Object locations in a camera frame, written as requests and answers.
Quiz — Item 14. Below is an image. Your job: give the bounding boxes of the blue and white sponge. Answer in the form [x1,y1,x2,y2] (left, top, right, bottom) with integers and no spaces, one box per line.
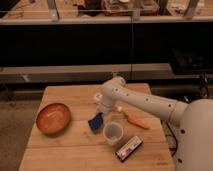
[88,112,103,131]

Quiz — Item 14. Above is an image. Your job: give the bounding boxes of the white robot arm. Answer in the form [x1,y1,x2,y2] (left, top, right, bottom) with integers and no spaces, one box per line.
[99,77,213,171]

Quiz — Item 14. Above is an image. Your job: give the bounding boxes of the white round lid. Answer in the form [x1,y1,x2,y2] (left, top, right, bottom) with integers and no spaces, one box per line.
[93,93,102,103]

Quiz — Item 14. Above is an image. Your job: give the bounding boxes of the orange carrot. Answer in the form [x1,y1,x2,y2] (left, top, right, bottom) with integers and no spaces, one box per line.
[117,106,149,129]

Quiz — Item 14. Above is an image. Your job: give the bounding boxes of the clear plastic cup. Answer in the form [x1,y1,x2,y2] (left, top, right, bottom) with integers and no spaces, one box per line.
[103,122,124,146]

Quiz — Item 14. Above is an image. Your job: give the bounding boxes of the wooden table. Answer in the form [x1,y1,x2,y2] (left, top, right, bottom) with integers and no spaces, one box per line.
[19,85,175,171]

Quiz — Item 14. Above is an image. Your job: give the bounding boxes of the black rectangular box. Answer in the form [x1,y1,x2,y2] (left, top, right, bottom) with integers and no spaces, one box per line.
[115,136,143,162]

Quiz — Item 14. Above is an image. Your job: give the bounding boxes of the orange wooden bowl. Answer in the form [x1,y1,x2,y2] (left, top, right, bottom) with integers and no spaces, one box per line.
[36,103,71,134]

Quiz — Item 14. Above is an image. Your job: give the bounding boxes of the black cables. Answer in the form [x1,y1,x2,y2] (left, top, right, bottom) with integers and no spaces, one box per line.
[163,120,179,158]

